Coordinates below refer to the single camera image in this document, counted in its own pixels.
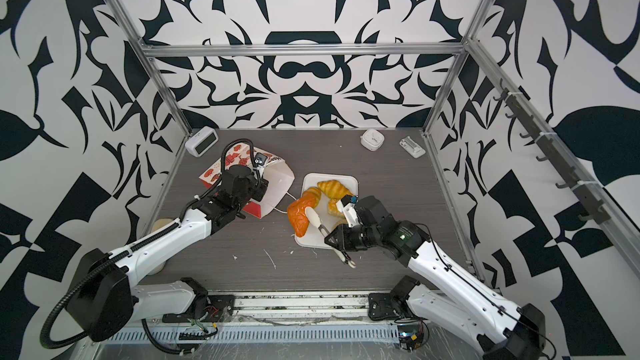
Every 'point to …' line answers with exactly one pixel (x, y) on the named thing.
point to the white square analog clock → (372, 139)
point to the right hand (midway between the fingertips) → (328, 240)
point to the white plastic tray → (313, 237)
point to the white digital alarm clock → (202, 141)
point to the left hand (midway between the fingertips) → (260, 168)
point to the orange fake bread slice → (297, 214)
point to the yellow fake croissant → (333, 189)
